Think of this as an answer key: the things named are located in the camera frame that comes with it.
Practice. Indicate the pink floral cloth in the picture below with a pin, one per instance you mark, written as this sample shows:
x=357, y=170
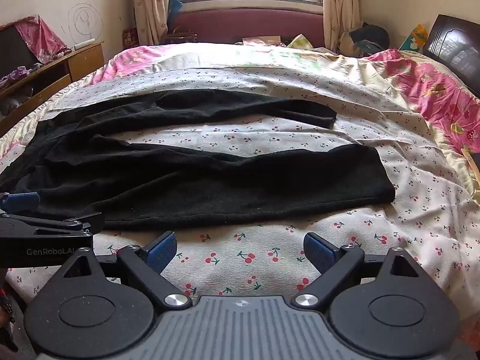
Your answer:
x=41, y=37

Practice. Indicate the green yellow checked cloth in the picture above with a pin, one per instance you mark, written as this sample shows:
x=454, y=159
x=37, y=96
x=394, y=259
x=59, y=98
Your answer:
x=300, y=41

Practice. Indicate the purple cloth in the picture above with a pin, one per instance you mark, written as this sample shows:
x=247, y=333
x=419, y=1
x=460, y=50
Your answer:
x=17, y=77

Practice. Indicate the pile of clothes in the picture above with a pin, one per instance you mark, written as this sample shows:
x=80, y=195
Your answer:
x=365, y=39

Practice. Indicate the wooden cabinet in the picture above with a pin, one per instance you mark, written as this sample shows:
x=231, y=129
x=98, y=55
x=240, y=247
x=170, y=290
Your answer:
x=84, y=60

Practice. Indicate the blue plastic bag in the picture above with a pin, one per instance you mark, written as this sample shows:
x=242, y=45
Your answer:
x=174, y=9

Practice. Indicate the white paper roll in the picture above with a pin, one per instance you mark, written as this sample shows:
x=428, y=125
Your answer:
x=84, y=44

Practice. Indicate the cherry print bed sheet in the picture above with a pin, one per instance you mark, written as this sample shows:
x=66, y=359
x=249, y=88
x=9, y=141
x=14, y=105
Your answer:
x=262, y=135

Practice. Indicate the black pants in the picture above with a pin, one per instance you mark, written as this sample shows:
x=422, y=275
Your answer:
x=225, y=191

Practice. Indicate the maroon padded headboard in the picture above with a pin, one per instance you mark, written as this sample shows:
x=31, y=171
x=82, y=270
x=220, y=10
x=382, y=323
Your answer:
x=243, y=24

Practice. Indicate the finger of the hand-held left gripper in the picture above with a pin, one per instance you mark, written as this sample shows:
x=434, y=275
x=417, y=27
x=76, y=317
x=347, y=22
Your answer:
x=20, y=201
x=56, y=222

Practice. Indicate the dark wooden bed board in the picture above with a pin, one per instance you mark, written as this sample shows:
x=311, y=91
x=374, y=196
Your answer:
x=453, y=48

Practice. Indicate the beige patterned curtain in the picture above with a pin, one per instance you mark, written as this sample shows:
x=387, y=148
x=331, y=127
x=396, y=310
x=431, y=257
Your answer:
x=339, y=7
x=153, y=7

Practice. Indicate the yellow green cartoon bag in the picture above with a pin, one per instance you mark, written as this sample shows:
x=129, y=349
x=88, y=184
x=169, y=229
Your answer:
x=414, y=39

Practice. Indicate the dark television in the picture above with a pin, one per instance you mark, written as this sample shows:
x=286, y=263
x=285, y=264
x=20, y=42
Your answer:
x=15, y=52

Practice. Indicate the brown woven bag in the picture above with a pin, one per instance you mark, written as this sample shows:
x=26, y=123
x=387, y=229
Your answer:
x=180, y=36

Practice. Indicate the pink floral quilt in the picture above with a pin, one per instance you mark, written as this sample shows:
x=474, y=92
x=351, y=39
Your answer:
x=442, y=82

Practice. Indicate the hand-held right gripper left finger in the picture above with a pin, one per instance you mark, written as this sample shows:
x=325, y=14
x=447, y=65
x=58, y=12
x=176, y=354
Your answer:
x=162, y=252

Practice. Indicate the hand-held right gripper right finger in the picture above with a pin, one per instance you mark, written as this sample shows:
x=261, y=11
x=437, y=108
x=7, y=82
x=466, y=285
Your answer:
x=318, y=252

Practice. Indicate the wooden stick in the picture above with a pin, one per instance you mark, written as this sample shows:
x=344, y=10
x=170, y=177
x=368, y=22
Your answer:
x=473, y=168

